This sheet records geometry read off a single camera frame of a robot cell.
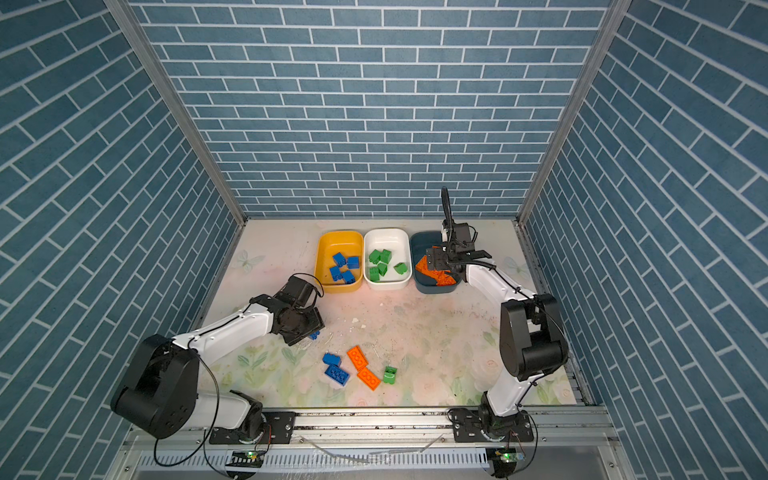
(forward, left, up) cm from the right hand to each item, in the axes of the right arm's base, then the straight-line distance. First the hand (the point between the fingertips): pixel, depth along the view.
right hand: (442, 250), depth 95 cm
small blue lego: (-27, +38, -12) cm, 47 cm away
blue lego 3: (-6, +31, -10) cm, 33 cm away
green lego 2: (-4, +22, -10) cm, 25 cm away
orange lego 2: (-32, +23, -12) cm, 41 cm away
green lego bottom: (-36, +14, -13) cm, 40 cm away
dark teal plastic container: (+12, +7, -10) cm, 17 cm away
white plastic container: (+10, +16, -8) cm, 20 cm away
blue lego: (+1, +36, -10) cm, 37 cm away
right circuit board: (-52, -16, -15) cm, 57 cm away
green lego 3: (-1, +20, -10) cm, 22 cm away
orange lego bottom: (-37, +19, -13) cm, 44 cm away
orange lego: (+1, +6, -11) cm, 12 cm away
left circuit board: (-57, +47, -15) cm, 75 cm away
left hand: (-25, +36, -10) cm, 45 cm away
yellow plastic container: (+9, +35, -9) cm, 37 cm away
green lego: (+3, +23, -9) cm, 25 cm away
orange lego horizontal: (-3, -1, -12) cm, 12 cm away
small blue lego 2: (-33, +31, -12) cm, 47 cm away
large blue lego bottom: (-38, +27, -11) cm, 48 cm away
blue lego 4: (-4, +36, -10) cm, 37 cm away
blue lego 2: (+1, +31, -11) cm, 33 cm away
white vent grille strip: (-56, +28, -14) cm, 64 cm away
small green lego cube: (+4, +19, -9) cm, 22 cm away
